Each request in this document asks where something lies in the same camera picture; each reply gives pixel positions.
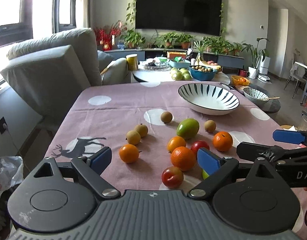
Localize red flower decoration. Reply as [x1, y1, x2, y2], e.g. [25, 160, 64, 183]
[93, 21, 127, 51]

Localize brown kiwi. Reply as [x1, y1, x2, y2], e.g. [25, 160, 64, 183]
[204, 120, 217, 133]
[160, 111, 173, 124]
[134, 124, 149, 138]
[126, 130, 141, 145]

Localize black television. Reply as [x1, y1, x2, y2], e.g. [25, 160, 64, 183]
[135, 0, 222, 36]

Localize white potted plant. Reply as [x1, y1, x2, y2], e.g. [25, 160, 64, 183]
[241, 37, 269, 79]

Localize striped white bowl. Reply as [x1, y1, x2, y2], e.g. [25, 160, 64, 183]
[178, 83, 240, 116]

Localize orange left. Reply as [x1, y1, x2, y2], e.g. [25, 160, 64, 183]
[119, 144, 141, 164]

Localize brown kiwi left front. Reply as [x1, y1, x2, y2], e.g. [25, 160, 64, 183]
[126, 130, 141, 145]

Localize large orange front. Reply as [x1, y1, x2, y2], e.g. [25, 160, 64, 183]
[170, 146, 196, 171]

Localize banana bunch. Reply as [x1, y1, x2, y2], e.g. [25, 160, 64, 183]
[194, 54, 222, 72]

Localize brown kiwi far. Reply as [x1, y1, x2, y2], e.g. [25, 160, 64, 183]
[160, 111, 173, 124]

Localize small orange middle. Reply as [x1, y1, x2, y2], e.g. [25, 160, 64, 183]
[167, 136, 186, 153]

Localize small striped bowl with spoon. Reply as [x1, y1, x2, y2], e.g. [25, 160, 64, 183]
[243, 87, 279, 107]

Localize brown kiwi right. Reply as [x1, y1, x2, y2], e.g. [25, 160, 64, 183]
[204, 120, 217, 133]

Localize blue bowl of kiwis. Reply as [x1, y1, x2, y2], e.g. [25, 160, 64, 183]
[189, 66, 218, 81]

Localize orange bowl of tangerines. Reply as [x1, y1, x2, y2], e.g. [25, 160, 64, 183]
[231, 75, 250, 86]

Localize dining table with chairs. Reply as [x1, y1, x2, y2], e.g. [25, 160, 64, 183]
[284, 61, 307, 106]

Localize yellow can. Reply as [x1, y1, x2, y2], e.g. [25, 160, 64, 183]
[126, 54, 138, 71]

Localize pink dotted tablecloth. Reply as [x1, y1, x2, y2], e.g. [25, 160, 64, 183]
[45, 81, 280, 192]

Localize white plastic bag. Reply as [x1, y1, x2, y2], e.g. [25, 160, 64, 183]
[0, 155, 24, 196]

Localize green apple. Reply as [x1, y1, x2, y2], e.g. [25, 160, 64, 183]
[202, 170, 209, 180]

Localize wall power socket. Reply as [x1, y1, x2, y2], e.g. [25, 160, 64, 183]
[0, 117, 8, 134]

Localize green red mango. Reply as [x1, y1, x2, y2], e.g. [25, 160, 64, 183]
[176, 118, 200, 140]

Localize green apples pile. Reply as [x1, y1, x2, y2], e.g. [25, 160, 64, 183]
[170, 68, 192, 81]

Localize brown kiwi left back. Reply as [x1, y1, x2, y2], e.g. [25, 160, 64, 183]
[134, 124, 149, 138]

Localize grey tv cabinet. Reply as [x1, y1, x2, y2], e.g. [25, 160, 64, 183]
[104, 48, 245, 69]

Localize grey sofa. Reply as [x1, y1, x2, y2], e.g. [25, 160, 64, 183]
[0, 28, 130, 121]

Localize orange right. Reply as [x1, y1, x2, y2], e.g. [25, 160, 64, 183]
[213, 131, 233, 152]

